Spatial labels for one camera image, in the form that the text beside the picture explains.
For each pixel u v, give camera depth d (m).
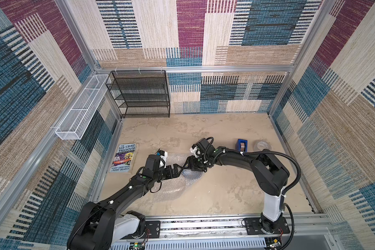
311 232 0.73
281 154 0.47
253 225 0.73
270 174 0.50
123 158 0.96
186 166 0.85
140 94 1.10
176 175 0.76
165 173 0.76
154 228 0.74
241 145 0.94
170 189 0.85
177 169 0.77
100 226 0.41
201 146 0.75
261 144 1.02
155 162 0.68
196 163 0.80
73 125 0.70
